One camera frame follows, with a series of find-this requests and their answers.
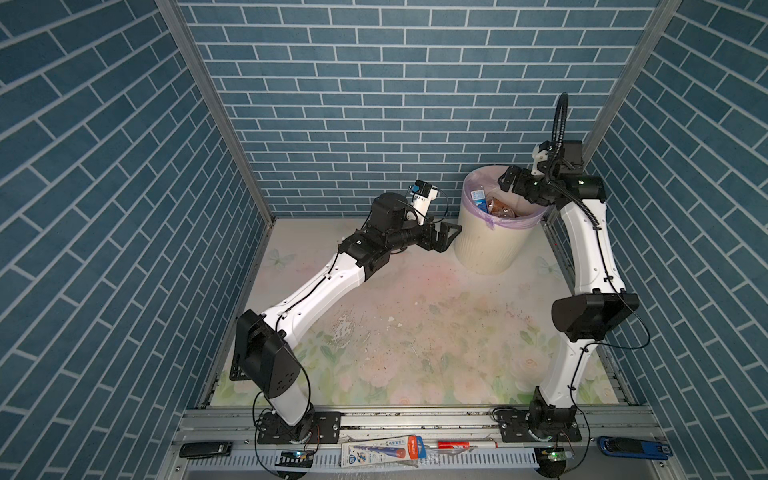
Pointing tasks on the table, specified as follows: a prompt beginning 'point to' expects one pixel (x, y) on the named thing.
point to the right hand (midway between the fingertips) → (510, 178)
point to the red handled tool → (451, 446)
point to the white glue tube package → (383, 451)
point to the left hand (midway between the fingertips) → (448, 223)
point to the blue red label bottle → (479, 197)
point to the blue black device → (634, 448)
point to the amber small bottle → (498, 209)
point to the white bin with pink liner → (495, 224)
